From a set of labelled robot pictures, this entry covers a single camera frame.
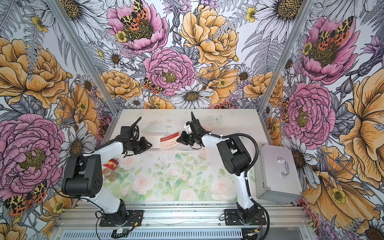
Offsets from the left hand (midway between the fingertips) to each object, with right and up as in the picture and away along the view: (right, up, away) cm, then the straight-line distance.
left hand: (151, 149), depth 94 cm
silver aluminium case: (+67, -11, -21) cm, 71 cm away
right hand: (+15, +4, +2) cm, 16 cm away
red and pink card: (+10, +4, +8) cm, 13 cm away
